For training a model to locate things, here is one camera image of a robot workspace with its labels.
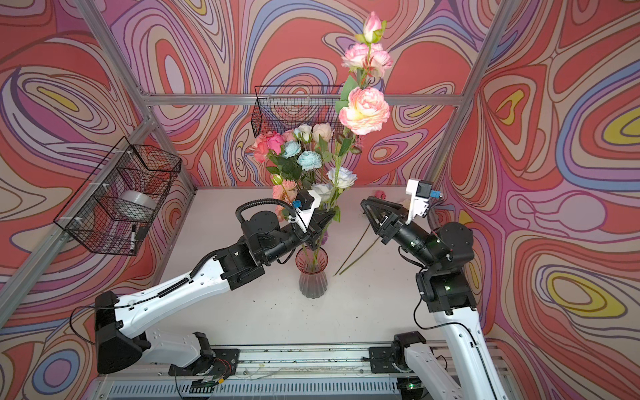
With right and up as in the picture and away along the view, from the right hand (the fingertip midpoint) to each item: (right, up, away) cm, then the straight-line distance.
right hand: (363, 209), depth 56 cm
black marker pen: (-65, -10, +15) cm, 67 cm away
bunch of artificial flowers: (+16, +7, +56) cm, 59 cm away
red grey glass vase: (-13, -17, +21) cm, 30 cm away
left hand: (-6, -1, +5) cm, 8 cm away
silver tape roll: (-64, +4, +18) cm, 67 cm away
